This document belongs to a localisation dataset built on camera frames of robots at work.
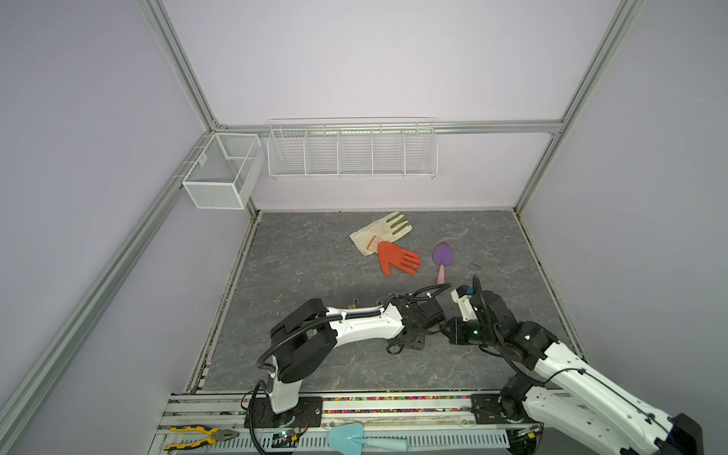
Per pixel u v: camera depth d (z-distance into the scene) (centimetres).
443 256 106
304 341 46
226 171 101
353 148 98
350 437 71
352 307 53
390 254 106
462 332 68
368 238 112
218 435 70
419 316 66
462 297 71
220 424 73
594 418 52
